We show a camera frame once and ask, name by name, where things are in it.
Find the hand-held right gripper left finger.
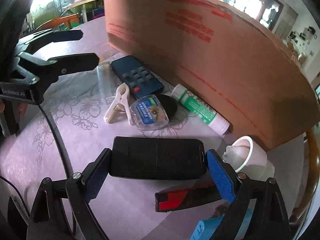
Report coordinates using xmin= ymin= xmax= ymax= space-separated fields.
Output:
xmin=26 ymin=148 xmax=113 ymax=240

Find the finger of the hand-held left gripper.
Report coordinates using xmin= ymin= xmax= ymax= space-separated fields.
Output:
xmin=19 ymin=29 xmax=83 ymax=53
xmin=35 ymin=52 xmax=100 ymax=80

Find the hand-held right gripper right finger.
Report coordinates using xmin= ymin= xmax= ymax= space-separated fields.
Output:
xmin=205 ymin=149 xmax=292 ymax=240

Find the black rectangular device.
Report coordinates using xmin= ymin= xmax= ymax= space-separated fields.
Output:
xmin=109 ymin=136 xmax=207 ymax=180

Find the brown cardboard box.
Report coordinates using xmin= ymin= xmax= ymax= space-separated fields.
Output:
xmin=103 ymin=0 xmax=314 ymax=151

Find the cloth covered desktop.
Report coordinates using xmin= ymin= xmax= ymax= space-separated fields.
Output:
xmin=0 ymin=17 xmax=308 ymax=240

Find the wooden chair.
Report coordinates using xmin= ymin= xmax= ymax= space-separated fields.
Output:
xmin=35 ymin=12 xmax=80 ymax=32
xmin=290 ymin=127 xmax=320 ymax=223

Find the white plastic pipe fitting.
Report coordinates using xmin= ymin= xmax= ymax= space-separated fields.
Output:
xmin=222 ymin=135 xmax=275 ymax=180

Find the blue plastic charger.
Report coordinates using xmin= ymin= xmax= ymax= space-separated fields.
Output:
xmin=189 ymin=216 xmax=225 ymax=240

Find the black remote control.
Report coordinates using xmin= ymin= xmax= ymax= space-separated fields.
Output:
xmin=111 ymin=55 xmax=165 ymax=100

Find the white clothespin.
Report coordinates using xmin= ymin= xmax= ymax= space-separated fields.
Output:
xmin=104 ymin=82 xmax=135 ymax=126

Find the green and white bottle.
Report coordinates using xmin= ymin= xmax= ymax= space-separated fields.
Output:
xmin=171 ymin=84 xmax=230 ymax=135

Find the clear case blue label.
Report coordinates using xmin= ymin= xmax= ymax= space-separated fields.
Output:
xmin=129 ymin=94 xmax=169 ymax=130

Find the black round object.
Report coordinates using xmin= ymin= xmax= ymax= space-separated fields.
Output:
xmin=156 ymin=94 xmax=178 ymax=120

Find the balcony window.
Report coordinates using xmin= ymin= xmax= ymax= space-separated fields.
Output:
xmin=225 ymin=0 xmax=284 ymax=29

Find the black cable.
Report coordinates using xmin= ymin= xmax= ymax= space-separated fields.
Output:
xmin=37 ymin=102 xmax=77 ymax=240

